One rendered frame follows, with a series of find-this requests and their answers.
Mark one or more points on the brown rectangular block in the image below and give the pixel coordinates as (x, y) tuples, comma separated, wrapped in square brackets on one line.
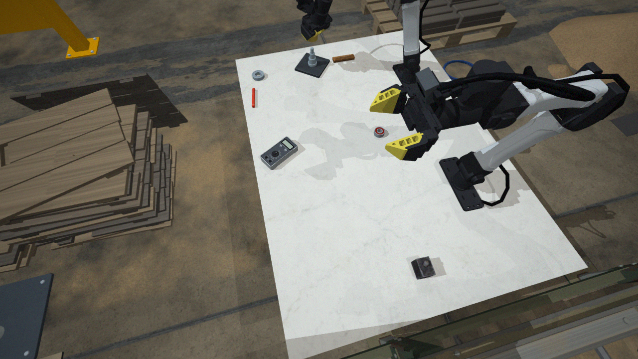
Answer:
[(343, 58)]

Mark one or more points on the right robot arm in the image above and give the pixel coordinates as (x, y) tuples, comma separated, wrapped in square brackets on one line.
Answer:
[(411, 50)]

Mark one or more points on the grey multimeter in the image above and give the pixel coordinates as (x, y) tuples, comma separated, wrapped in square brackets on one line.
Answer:
[(279, 153)]

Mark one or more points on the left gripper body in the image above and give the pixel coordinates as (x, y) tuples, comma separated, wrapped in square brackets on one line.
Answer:
[(419, 116)]

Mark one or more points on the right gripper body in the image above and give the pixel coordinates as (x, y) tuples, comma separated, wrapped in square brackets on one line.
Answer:
[(316, 21)]

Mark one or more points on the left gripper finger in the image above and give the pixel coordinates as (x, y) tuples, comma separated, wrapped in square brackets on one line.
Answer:
[(385, 102), (397, 148)]

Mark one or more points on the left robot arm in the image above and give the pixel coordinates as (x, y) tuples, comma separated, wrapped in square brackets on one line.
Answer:
[(497, 104)]

